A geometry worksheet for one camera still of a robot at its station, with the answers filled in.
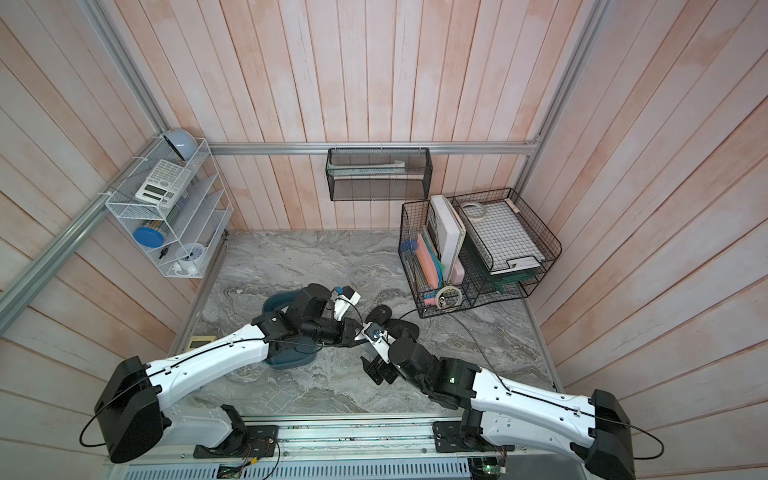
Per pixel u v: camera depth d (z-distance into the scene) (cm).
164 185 76
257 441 73
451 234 86
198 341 90
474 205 101
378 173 88
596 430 42
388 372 65
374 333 61
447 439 73
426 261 102
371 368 64
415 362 52
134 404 40
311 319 63
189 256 90
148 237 76
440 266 95
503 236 91
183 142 83
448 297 101
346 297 71
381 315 95
